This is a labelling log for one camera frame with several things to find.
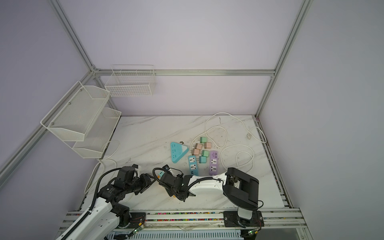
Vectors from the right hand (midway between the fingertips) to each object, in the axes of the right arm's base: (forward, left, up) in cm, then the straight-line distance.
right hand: (168, 184), depth 82 cm
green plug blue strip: (+16, -19, -1) cm, 25 cm away
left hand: (0, +8, +3) cm, 8 cm away
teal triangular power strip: (+22, -3, 0) cm, 22 cm away
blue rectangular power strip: (+12, -13, -1) cm, 18 cm away
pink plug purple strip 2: (+22, -15, -1) cm, 27 cm away
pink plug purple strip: (+27, -16, -2) cm, 32 cm away
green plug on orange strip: (0, +1, +15) cm, 15 cm away
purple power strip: (+14, -26, -1) cm, 29 cm away
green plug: (+22, -21, -2) cm, 30 cm away
